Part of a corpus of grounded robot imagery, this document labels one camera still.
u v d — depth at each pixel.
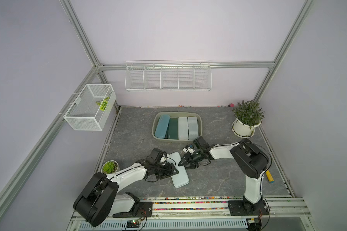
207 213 0.74
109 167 0.78
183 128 1.02
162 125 1.06
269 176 0.83
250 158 0.51
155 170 0.68
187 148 0.91
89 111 0.83
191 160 0.80
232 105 1.24
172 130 1.04
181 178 0.81
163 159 0.79
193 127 1.05
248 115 0.90
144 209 0.73
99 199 0.41
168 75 0.99
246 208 0.65
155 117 1.08
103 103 0.81
